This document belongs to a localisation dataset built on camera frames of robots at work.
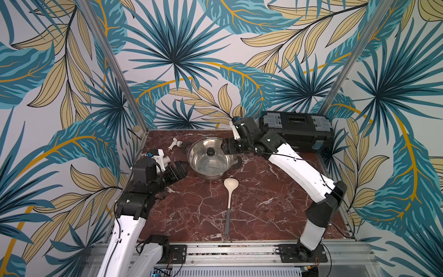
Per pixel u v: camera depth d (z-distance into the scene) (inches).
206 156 35.4
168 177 23.7
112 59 32.5
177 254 28.8
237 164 35.5
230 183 36.7
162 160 24.2
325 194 17.3
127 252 15.8
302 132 38.2
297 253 26.1
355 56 32.4
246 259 28.9
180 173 24.2
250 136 21.5
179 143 42.6
